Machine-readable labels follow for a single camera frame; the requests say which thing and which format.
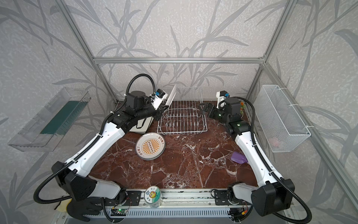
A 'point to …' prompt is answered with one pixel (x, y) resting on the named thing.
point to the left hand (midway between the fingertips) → (168, 101)
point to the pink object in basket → (274, 141)
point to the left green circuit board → (118, 212)
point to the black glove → (89, 206)
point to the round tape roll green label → (153, 196)
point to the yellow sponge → (62, 206)
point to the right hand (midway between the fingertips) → (204, 103)
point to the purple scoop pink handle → (238, 157)
